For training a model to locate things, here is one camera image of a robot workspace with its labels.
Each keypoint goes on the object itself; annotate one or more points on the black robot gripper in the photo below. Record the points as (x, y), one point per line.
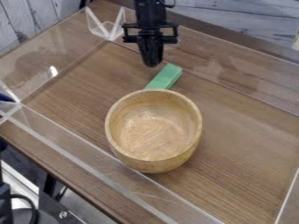
(151, 25)

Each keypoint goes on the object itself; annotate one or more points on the green rectangular block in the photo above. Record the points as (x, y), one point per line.
(166, 78)

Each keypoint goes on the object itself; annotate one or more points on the brown wooden bowl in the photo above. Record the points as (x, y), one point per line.
(154, 129)

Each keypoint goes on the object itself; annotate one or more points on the black metal table leg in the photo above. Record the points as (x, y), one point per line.
(49, 185)

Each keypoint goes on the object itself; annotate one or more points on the black base with screw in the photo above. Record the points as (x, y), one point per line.
(53, 213)

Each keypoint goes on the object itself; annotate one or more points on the clear acrylic tray enclosure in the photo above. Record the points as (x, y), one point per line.
(200, 154)

